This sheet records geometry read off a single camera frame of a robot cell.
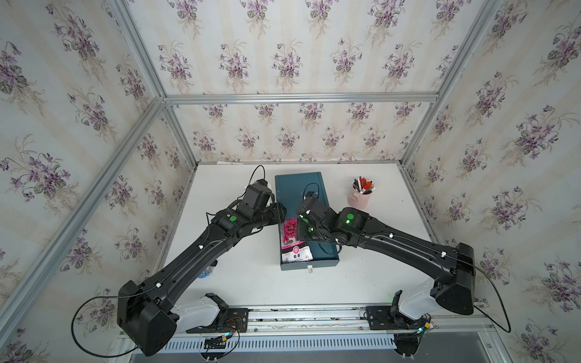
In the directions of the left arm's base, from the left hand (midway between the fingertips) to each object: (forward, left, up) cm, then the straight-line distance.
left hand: (285, 214), depth 76 cm
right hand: (-6, -5, -1) cm, 8 cm away
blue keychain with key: (-13, +29, -19) cm, 37 cm away
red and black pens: (+21, -34, -10) cm, 41 cm away
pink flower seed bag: (-11, -3, -4) cm, 12 cm away
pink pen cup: (+15, -31, -12) cm, 36 cm away
